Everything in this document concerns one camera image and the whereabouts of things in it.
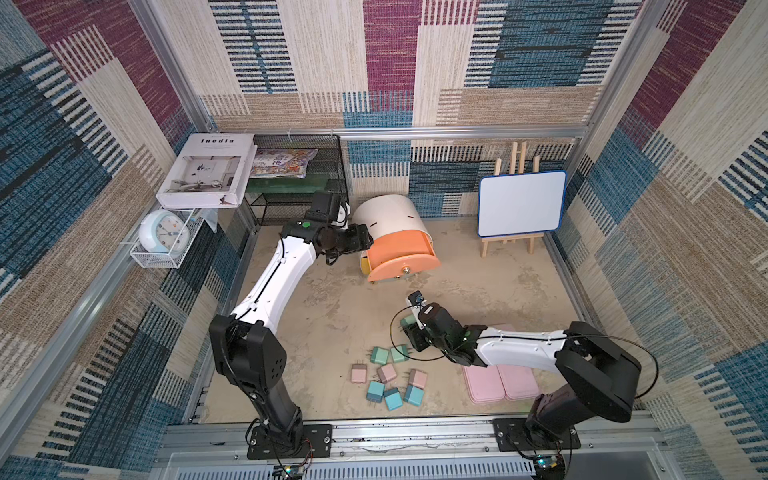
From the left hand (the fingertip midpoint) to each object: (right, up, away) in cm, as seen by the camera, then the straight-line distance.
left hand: (361, 241), depth 83 cm
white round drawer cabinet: (+8, +9, +13) cm, 18 cm away
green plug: (+5, -32, +2) cm, 32 cm away
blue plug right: (+14, -40, -4) cm, 43 cm away
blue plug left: (+4, -40, -4) cm, 40 cm away
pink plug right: (+15, -37, -2) cm, 40 cm away
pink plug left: (-1, -36, 0) cm, 36 cm away
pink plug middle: (+7, -36, -1) cm, 37 cm away
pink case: (+37, -38, -3) cm, 53 cm away
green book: (-25, +18, +11) cm, 33 cm away
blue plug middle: (+9, -41, -4) cm, 42 cm away
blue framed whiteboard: (+50, +12, +14) cm, 54 cm away
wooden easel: (+49, +25, +13) cm, 56 cm away
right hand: (+14, -24, +5) cm, 28 cm away
